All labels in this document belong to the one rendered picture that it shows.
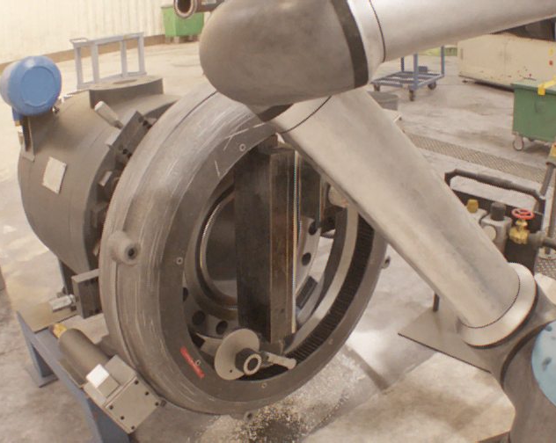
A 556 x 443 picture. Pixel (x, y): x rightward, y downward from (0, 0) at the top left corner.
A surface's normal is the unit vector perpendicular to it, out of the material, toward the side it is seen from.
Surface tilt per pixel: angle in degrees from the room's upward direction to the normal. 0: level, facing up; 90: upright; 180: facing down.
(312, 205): 86
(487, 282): 81
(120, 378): 23
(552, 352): 5
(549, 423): 90
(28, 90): 90
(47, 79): 90
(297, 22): 76
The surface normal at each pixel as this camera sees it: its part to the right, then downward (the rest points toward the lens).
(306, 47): -0.21, 0.51
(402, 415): -0.04, -0.92
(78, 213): -0.69, 0.00
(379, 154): 0.30, 0.21
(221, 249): -0.41, -0.61
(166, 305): 0.70, 0.26
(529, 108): -0.66, 0.31
